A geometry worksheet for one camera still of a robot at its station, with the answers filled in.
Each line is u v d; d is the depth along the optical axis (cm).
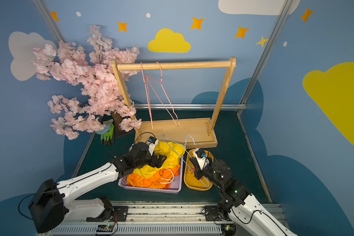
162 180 80
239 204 50
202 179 65
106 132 105
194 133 108
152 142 71
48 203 39
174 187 83
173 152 81
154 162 71
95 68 66
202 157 59
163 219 73
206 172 62
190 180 86
